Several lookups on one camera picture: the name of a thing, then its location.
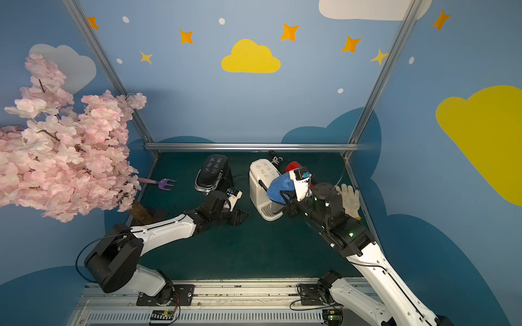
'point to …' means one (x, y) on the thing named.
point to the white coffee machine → (262, 172)
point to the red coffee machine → (292, 165)
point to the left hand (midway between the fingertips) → (244, 210)
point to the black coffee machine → (215, 175)
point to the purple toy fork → (162, 183)
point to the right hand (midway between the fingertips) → (285, 188)
